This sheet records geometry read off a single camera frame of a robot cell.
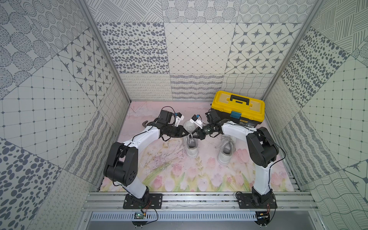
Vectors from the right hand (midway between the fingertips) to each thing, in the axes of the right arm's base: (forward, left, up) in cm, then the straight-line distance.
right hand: (191, 137), depth 89 cm
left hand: (+1, +2, +5) cm, 6 cm away
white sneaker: (-6, -22, -2) cm, 23 cm away
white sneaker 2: (-4, 0, -2) cm, 4 cm away
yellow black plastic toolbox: (+18, -31, +8) cm, 37 cm away
